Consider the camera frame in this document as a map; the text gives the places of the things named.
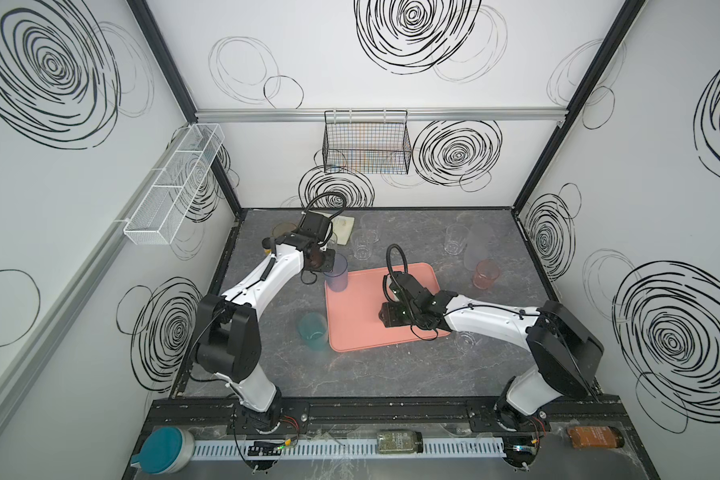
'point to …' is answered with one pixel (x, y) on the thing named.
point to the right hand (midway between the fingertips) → (380, 317)
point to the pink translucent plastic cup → (486, 271)
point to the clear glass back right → (456, 236)
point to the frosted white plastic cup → (479, 245)
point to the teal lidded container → (165, 450)
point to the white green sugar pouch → (342, 226)
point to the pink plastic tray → (354, 318)
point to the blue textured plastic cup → (337, 279)
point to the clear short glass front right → (465, 341)
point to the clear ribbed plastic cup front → (363, 242)
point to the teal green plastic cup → (313, 328)
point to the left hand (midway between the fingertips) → (326, 260)
